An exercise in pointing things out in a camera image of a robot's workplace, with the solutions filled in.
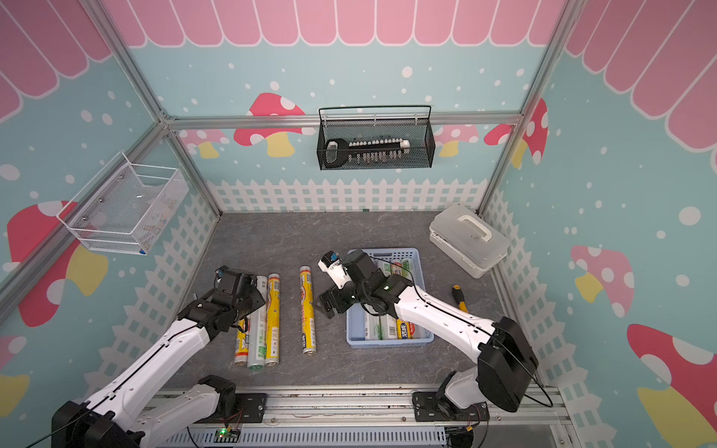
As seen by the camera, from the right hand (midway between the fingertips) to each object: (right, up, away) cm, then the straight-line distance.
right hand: (326, 295), depth 76 cm
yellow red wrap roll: (+23, -12, +9) cm, 28 cm away
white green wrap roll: (+13, -11, +9) cm, 20 cm away
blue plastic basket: (+25, +7, +23) cm, 35 cm away
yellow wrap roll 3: (-8, -7, +13) cm, 17 cm away
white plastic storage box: (+47, +15, +20) cm, 53 cm away
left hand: (-22, -3, +6) cm, 23 cm away
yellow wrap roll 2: (-17, -14, +7) cm, 23 cm away
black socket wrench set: (+2, +44, +13) cm, 46 cm away
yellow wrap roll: (-25, -15, +5) cm, 30 cm away
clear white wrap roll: (+18, -10, +9) cm, 22 cm away
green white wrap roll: (-21, -16, +5) cm, 27 cm away
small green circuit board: (-26, -36, -3) cm, 44 cm away
